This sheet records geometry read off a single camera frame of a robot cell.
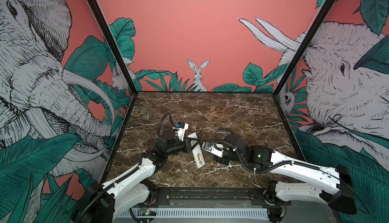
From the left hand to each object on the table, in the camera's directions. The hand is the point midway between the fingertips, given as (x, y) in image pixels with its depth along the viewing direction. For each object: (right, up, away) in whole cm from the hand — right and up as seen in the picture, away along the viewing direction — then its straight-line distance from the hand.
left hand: (199, 140), depth 75 cm
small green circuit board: (-26, -32, -5) cm, 42 cm away
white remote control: (-1, -6, -1) cm, 6 cm away
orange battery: (0, -9, +1) cm, 9 cm away
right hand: (+5, -2, -4) cm, 7 cm away
